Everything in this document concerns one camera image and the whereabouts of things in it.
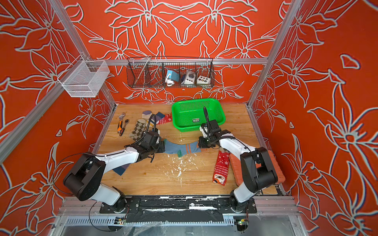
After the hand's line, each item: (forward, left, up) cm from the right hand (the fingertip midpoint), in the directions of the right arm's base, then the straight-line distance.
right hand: (196, 143), depth 89 cm
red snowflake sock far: (+25, +21, -6) cm, 34 cm away
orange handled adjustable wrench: (+19, +56, -5) cm, 60 cm away
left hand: (+1, +20, -2) cm, 20 cm away
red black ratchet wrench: (+20, +52, -5) cm, 56 cm away
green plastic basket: (+30, +6, -7) cm, 31 cm away
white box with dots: (+35, -4, +22) cm, 42 cm away
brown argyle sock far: (+14, +41, -5) cm, 44 cm away
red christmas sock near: (-13, -15, -7) cm, 21 cm away
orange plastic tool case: (-12, -23, -3) cm, 26 cm away
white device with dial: (+32, +5, +26) cm, 41 cm away
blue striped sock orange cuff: (-1, +10, -6) cm, 11 cm away
